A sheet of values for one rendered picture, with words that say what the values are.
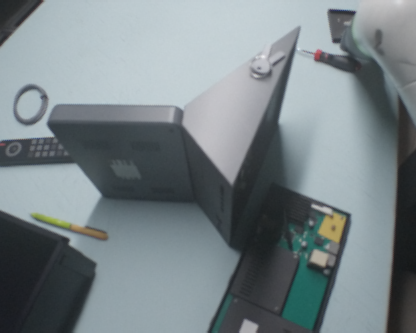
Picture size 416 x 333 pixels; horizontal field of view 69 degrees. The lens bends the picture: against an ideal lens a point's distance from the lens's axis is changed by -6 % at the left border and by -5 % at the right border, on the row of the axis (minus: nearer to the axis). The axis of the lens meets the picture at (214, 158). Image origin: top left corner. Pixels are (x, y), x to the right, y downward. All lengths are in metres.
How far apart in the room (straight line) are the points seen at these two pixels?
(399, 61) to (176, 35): 0.49
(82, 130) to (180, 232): 0.22
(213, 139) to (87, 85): 0.44
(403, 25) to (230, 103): 0.21
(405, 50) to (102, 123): 0.34
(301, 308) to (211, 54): 0.51
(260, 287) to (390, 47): 0.34
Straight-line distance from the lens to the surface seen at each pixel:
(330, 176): 0.55
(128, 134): 0.35
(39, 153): 0.61
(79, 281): 0.48
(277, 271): 0.46
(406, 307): 1.67
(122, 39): 0.78
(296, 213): 0.48
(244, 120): 0.32
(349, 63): 0.70
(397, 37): 0.42
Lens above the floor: 1.47
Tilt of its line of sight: 60 degrees down
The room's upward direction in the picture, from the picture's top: 3 degrees counter-clockwise
